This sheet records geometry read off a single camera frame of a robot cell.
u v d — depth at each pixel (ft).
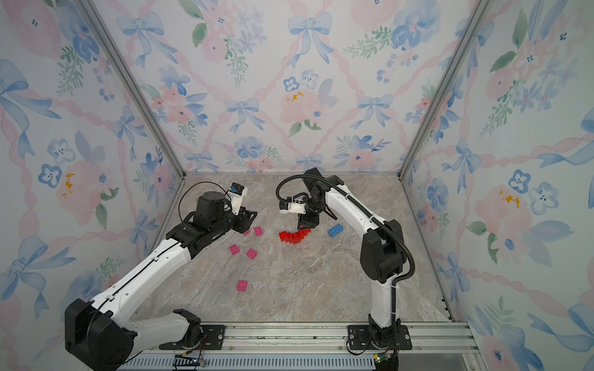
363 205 1.83
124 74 2.70
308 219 2.54
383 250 1.66
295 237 3.08
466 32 2.41
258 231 3.18
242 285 2.75
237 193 2.21
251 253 2.98
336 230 3.20
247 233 2.34
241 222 2.26
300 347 2.40
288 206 2.51
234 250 3.04
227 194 2.18
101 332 1.24
